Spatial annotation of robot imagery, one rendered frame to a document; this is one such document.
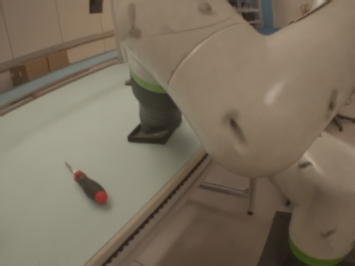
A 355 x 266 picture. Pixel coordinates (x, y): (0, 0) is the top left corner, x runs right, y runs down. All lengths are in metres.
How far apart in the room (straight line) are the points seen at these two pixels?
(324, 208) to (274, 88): 0.22
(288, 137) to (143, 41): 0.14
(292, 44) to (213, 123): 0.09
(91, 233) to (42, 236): 0.08
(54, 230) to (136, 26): 0.28
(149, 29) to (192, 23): 0.04
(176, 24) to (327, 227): 0.32
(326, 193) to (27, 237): 0.41
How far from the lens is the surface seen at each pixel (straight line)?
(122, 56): 1.50
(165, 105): 0.33
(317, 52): 0.20
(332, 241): 0.39
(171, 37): 0.19
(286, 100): 0.17
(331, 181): 0.33
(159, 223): 0.41
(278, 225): 0.58
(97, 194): 0.35
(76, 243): 0.33
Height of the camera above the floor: 1.23
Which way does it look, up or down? 27 degrees down
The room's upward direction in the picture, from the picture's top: 8 degrees counter-clockwise
